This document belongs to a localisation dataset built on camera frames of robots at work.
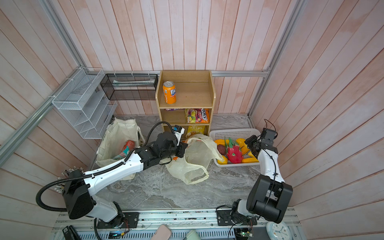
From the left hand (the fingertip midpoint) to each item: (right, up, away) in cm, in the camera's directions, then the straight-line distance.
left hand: (187, 148), depth 77 cm
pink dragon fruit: (+28, -5, +10) cm, 30 cm away
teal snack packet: (-38, -5, +10) cm, 40 cm away
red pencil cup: (-60, -18, -8) cm, 63 cm away
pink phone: (-11, -39, -8) cm, 41 cm away
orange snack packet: (+12, +19, +18) cm, 29 cm away
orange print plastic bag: (+2, -7, -8) cm, 11 cm away
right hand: (+37, +4, +11) cm, 39 cm away
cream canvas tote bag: (-42, +9, +12) cm, 44 cm away
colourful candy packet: (+4, +19, +16) cm, 25 cm away
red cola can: (-38, -1, +20) cm, 43 cm away
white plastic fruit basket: (+37, -11, +11) cm, 41 cm away
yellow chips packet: (+4, +9, +31) cm, 32 cm away
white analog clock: (+43, -38, -8) cm, 58 cm away
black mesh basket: (-38, +39, +22) cm, 59 cm away
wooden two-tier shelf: (-1, +28, +9) cm, 29 cm away
